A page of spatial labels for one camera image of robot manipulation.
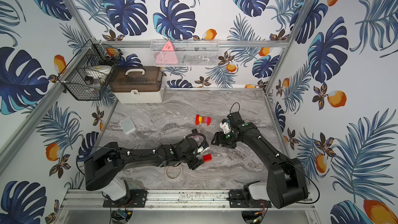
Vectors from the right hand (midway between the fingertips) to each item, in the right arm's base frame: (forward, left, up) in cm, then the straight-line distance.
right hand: (217, 143), depth 84 cm
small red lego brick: (+19, +4, -6) cm, 20 cm away
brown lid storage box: (+38, +53, +7) cm, 66 cm away
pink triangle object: (+41, +29, +27) cm, 57 cm away
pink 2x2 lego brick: (+19, +6, -6) cm, 21 cm away
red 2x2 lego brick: (-5, +6, -7) cm, 11 cm away
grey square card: (+15, +57, -8) cm, 59 cm away
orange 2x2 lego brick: (+19, +8, -6) cm, 22 cm away
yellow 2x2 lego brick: (+19, +10, -5) cm, 22 cm away
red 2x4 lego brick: (+20, +12, -6) cm, 23 cm away
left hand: (-5, +9, -4) cm, 11 cm away
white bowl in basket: (+27, +63, +27) cm, 74 cm away
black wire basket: (+26, +71, +25) cm, 80 cm away
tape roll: (-13, +24, -9) cm, 28 cm away
